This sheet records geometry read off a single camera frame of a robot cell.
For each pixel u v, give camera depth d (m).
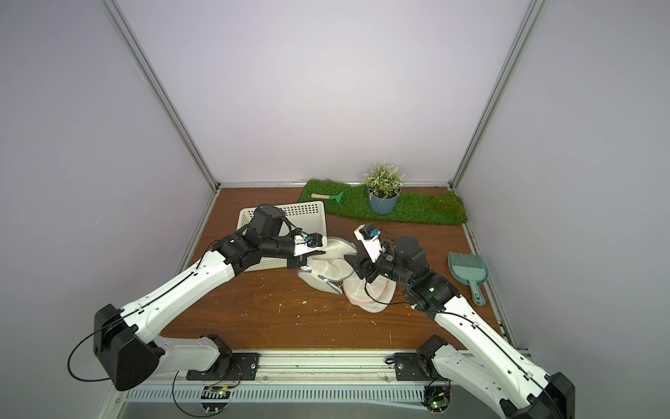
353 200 1.14
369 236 0.59
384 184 0.97
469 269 0.92
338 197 1.11
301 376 0.73
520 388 0.39
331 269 0.76
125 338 0.39
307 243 0.60
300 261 0.63
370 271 0.61
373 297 0.83
